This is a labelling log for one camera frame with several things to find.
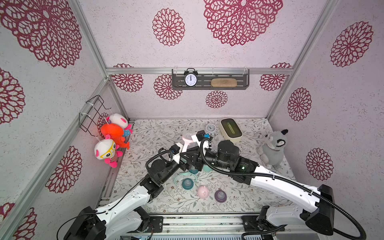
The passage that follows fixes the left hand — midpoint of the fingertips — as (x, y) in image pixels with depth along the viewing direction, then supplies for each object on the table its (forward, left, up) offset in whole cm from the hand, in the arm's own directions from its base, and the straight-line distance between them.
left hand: (190, 149), depth 73 cm
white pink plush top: (+25, +45, -6) cm, 52 cm away
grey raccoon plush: (+7, -48, -13) cm, 51 cm away
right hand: (-8, +3, +10) cm, 14 cm away
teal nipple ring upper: (-2, -2, -21) cm, 21 cm away
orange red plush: (+16, +45, -8) cm, 49 cm away
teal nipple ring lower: (-9, +2, -23) cm, 25 cm away
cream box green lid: (+28, -28, -20) cm, 45 cm away
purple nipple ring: (-16, -16, -23) cm, 33 cm away
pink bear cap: (-15, -7, -20) cm, 26 cm away
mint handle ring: (-3, +4, -23) cm, 23 cm away
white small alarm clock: (+32, -15, -22) cm, 41 cm away
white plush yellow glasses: (+3, +45, -5) cm, 46 cm away
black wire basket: (+13, +52, +7) cm, 54 cm away
